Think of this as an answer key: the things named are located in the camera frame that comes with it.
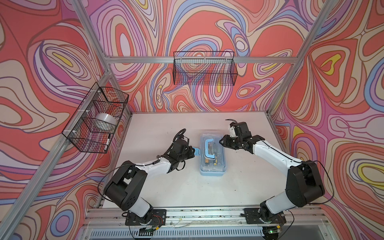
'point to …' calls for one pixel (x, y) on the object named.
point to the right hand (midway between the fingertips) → (222, 145)
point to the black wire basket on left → (79, 131)
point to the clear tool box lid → (212, 133)
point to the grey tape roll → (103, 122)
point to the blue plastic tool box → (212, 157)
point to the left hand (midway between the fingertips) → (197, 149)
